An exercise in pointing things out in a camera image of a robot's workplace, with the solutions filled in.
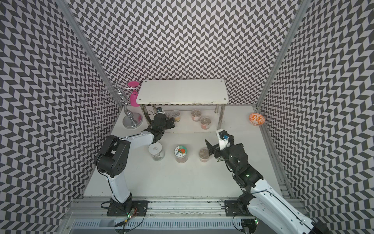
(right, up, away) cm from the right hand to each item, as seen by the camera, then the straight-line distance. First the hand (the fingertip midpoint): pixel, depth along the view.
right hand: (214, 139), depth 74 cm
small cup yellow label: (-23, +14, +25) cm, 36 cm away
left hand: (-30, +10, +24) cm, 39 cm away
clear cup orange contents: (-5, -11, +12) cm, 17 cm away
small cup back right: (-9, +13, +22) cm, 27 cm away
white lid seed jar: (-32, -8, +9) cm, 35 cm away
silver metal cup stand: (-75, +33, +37) cm, 90 cm away
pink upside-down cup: (-54, +22, +30) cm, 66 cm away
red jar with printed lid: (-18, -10, +10) cm, 23 cm away
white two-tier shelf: (-10, +21, +50) cm, 55 cm away
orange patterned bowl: (+36, +10, +33) cm, 50 cm away
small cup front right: (-3, +8, +20) cm, 21 cm away
